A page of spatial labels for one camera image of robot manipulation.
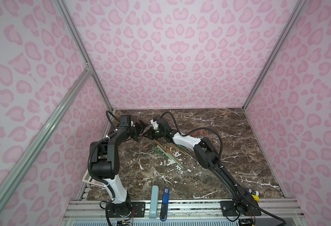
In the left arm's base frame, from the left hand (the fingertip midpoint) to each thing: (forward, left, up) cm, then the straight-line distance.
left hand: (148, 127), depth 96 cm
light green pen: (-14, -12, -10) cm, 21 cm away
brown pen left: (-12, -12, -9) cm, 19 cm away
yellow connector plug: (-40, -62, -8) cm, 74 cm away
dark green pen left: (-14, -9, -9) cm, 19 cm away
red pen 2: (0, -31, -9) cm, 33 cm away
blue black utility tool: (-47, -12, -11) cm, 50 cm away
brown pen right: (-12, -21, -9) cm, 25 cm away
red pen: (+1, -36, -9) cm, 37 cm away
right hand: (-4, +2, -3) cm, 5 cm away
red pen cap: (-9, 0, -9) cm, 13 cm away
